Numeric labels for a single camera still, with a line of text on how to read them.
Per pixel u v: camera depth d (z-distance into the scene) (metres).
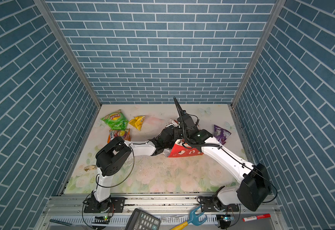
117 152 0.57
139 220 0.68
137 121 1.02
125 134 0.95
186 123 0.58
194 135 0.58
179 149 0.76
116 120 1.02
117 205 0.74
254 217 0.69
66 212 0.75
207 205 0.73
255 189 0.41
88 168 0.85
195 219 0.68
